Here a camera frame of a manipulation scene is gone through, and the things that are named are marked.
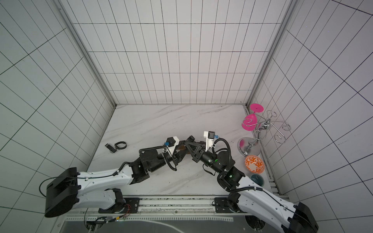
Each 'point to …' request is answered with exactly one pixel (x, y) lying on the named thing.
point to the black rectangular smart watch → (111, 149)
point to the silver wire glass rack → (248, 147)
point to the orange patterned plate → (254, 164)
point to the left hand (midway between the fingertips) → (175, 138)
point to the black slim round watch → (116, 147)
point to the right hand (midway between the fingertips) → (188, 139)
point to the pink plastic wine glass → (250, 122)
